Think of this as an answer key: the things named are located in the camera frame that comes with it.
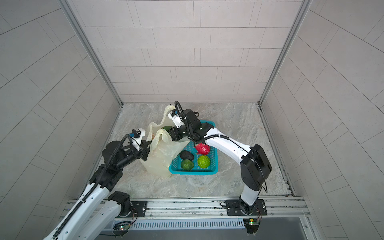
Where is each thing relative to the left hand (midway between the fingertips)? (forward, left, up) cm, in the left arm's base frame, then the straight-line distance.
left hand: (158, 140), depth 72 cm
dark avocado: (0, -13, -16) cm, 21 cm away
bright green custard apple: (-4, -23, -15) cm, 27 cm away
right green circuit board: (-32, -45, -21) cm, 59 cm away
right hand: (+6, -4, -2) cm, 8 cm away
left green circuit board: (-33, +13, -18) cm, 40 cm away
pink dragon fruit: (+2, -22, -13) cm, 26 cm away
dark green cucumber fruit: (+6, -4, +2) cm, 7 cm away
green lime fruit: (-6, -14, -16) cm, 22 cm away
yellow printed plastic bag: (-2, -3, -4) cm, 6 cm away
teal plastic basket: (-7, -7, -18) cm, 20 cm away
